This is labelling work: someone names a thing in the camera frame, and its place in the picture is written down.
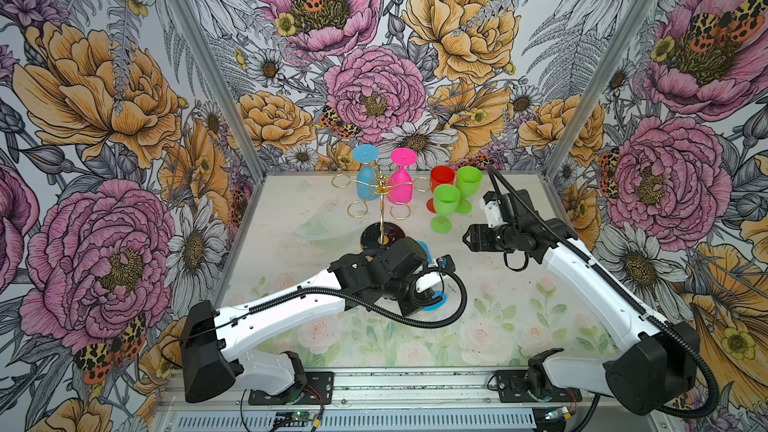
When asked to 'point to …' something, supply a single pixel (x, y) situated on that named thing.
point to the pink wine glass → (400, 184)
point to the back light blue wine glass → (368, 186)
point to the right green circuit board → (556, 414)
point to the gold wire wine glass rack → (382, 188)
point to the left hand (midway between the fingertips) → (422, 298)
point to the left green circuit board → (304, 415)
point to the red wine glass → (439, 175)
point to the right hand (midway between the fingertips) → (476, 247)
